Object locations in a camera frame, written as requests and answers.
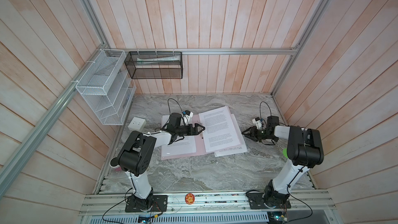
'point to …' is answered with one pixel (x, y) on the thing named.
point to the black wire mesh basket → (154, 65)
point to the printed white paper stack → (185, 146)
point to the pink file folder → (200, 148)
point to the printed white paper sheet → (219, 132)
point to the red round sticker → (189, 198)
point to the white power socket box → (137, 124)
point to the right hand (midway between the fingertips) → (244, 133)
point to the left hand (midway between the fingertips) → (200, 131)
